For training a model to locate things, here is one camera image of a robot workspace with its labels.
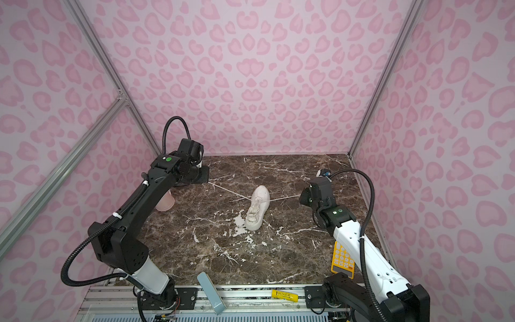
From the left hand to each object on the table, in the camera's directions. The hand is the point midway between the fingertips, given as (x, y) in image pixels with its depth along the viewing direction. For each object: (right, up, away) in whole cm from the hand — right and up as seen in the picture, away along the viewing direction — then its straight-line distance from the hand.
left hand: (204, 172), depth 82 cm
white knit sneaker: (+22, -14, +14) cm, 30 cm away
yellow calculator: (+55, -35, -2) cm, 66 cm away
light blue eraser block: (+8, -44, -13) cm, 46 cm away
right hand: (+41, -6, -3) cm, 42 cm away
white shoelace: (+15, -13, +21) cm, 29 cm away
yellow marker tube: (+32, -44, -10) cm, 55 cm away
